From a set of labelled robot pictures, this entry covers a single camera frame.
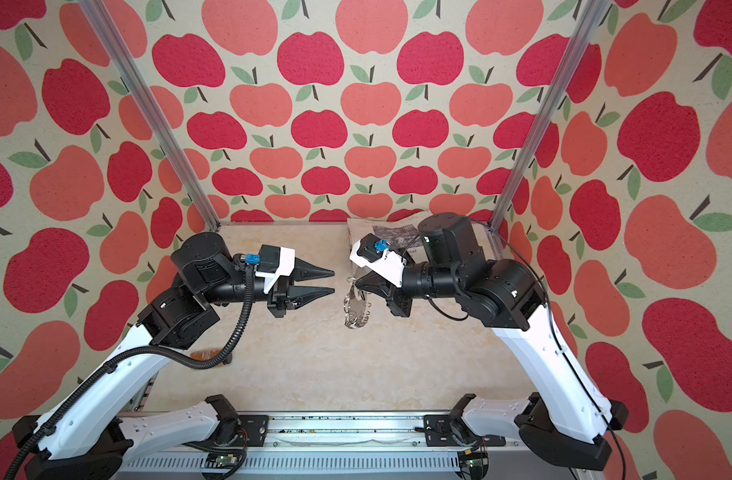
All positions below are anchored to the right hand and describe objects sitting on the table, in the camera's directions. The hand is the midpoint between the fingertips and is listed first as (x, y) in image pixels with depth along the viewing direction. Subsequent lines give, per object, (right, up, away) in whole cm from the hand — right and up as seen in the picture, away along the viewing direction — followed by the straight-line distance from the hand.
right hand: (371, 276), depth 54 cm
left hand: (-6, -1, -5) cm, 8 cm away
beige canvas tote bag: (+13, +12, +58) cm, 60 cm away
